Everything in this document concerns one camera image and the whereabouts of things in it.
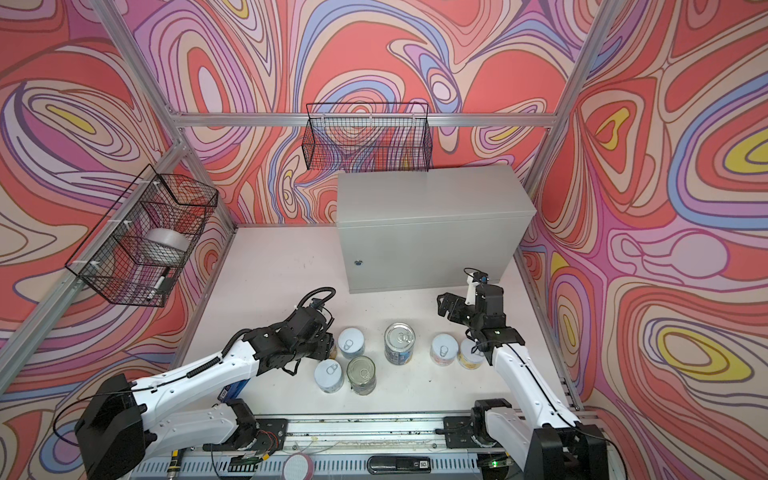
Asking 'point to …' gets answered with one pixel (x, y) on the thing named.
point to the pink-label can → (444, 349)
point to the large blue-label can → (399, 343)
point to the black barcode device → (399, 464)
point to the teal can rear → (351, 343)
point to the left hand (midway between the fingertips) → (330, 339)
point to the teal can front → (329, 376)
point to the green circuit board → (243, 463)
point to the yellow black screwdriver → (174, 465)
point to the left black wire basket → (136, 251)
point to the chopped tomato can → (362, 375)
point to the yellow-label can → (467, 359)
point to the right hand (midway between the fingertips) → (453, 306)
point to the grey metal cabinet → (418, 230)
